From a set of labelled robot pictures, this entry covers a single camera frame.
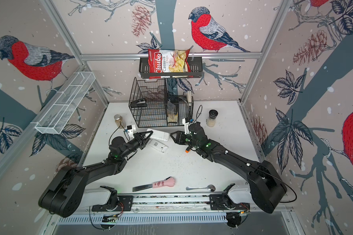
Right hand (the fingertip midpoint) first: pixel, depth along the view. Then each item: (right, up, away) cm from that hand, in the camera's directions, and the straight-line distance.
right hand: (170, 138), depth 79 cm
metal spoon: (+22, -28, 0) cm, 36 cm away
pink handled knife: (0, -24, 0) cm, 24 cm away
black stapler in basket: (-21, +20, +11) cm, 31 cm away
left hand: (-10, +3, -2) cm, 10 cm away
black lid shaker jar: (+27, +8, +21) cm, 35 cm away
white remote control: (-7, +2, +2) cm, 7 cm away
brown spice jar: (-36, +8, +19) cm, 42 cm away
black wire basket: (-13, +18, +9) cm, 24 cm away
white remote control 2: (-9, -8, +15) cm, 19 cm away
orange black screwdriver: (+10, -10, +13) cm, 19 cm away
